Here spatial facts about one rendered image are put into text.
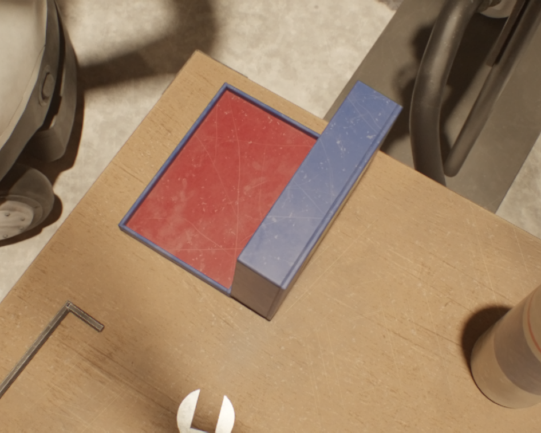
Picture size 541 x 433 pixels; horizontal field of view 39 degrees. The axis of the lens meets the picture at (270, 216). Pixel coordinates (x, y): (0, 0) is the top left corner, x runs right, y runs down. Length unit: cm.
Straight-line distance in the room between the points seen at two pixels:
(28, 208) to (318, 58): 52
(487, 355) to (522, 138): 71
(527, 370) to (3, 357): 39
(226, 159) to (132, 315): 15
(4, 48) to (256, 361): 51
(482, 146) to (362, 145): 70
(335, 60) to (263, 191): 65
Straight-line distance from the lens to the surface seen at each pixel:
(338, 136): 54
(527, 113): 127
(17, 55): 96
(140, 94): 125
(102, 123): 124
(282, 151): 66
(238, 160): 65
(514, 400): 59
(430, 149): 80
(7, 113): 95
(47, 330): 63
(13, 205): 107
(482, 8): 83
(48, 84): 103
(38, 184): 107
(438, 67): 78
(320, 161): 53
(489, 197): 119
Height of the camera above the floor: 106
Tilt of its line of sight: 69 degrees down
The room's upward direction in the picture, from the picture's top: straight up
